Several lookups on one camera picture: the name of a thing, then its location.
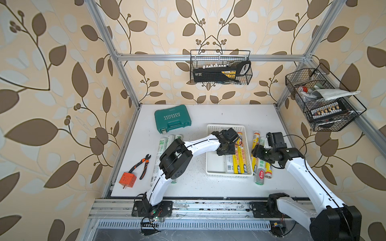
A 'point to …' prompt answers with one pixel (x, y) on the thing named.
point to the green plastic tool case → (175, 117)
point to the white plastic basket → (215, 164)
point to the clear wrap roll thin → (169, 139)
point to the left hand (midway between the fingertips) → (234, 153)
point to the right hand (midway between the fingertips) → (256, 152)
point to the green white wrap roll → (229, 163)
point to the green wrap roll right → (260, 172)
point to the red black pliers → (147, 159)
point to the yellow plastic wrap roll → (235, 162)
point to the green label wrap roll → (178, 136)
